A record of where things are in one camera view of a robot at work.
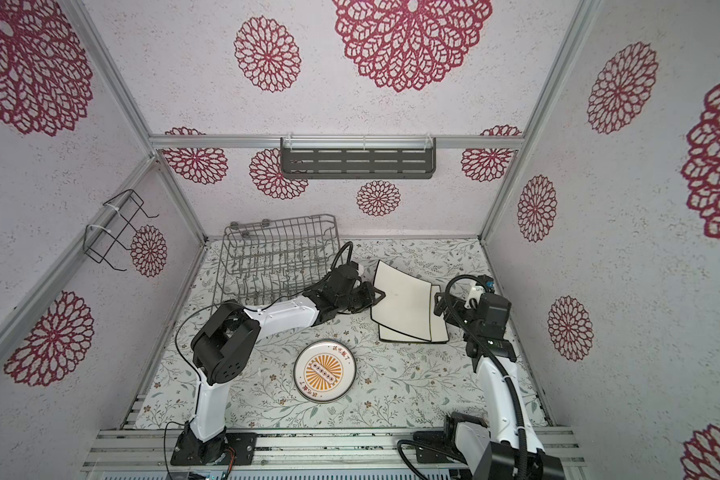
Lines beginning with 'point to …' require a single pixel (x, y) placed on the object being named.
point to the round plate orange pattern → (324, 370)
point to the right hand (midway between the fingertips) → (452, 295)
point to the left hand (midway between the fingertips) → (386, 297)
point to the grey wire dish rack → (268, 260)
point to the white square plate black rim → (407, 303)
